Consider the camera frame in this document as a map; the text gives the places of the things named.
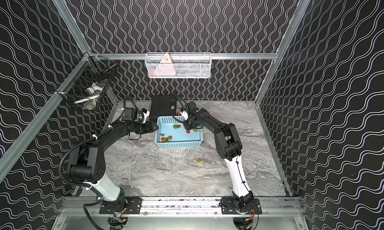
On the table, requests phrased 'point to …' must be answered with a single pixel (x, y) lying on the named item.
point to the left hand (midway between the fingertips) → (154, 125)
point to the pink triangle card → (165, 67)
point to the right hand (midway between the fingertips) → (187, 125)
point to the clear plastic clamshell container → (199, 159)
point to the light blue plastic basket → (171, 132)
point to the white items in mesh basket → (92, 93)
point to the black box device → (163, 106)
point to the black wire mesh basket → (85, 87)
